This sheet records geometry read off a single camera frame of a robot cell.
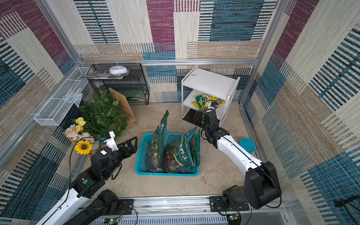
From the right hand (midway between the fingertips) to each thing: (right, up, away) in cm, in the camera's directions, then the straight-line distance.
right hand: (199, 111), depth 84 cm
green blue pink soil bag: (-3, -18, -10) cm, 21 cm away
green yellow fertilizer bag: (+3, +6, +6) cm, 9 cm away
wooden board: (-48, +5, +9) cm, 49 cm away
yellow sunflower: (-59, -18, -14) cm, 63 cm away
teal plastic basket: (-33, -31, -3) cm, 45 cm away
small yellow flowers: (-60, -6, -14) cm, 62 cm away
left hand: (-35, -14, -13) cm, 40 cm away
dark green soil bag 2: (-12, -22, -13) cm, 28 cm away
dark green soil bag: (-25, -26, -9) cm, 37 cm away
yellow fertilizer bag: (+7, +8, +8) cm, 13 cm away
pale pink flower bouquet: (-68, -11, -9) cm, 69 cm away
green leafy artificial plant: (-56, -2, -2) cm, 56 cm away
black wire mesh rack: (-45, +25, +24) cm, 57 cm away
